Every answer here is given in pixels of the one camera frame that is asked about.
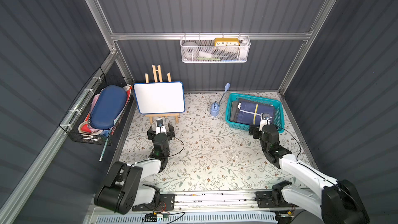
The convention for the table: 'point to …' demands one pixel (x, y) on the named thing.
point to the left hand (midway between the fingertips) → (160, 125)
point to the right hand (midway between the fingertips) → (265, 122)
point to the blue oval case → (108, 107)
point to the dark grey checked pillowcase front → (235, 110)
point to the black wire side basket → (76, 123)
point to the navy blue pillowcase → (250, 113)
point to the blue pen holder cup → (214, 108)
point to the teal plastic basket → (279, 110)
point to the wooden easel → (154, 72)
